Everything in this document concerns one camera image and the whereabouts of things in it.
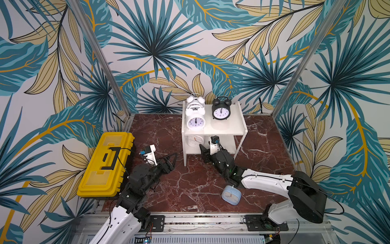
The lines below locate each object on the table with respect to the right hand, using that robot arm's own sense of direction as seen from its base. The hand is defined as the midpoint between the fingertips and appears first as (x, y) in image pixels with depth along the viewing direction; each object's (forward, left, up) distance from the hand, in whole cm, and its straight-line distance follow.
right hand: (205, 143), depth 80 cm
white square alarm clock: (+1, +6, 0) cm, 6 cm away
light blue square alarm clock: (-22, -13, -13) cm, 29 cm away
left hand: (-9, +15, +3) cm, 18 cm away
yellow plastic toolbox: (-13, +48, -2) cm, 50 cm away
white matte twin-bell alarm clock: (0, +5, +15) cm, 16 cm away
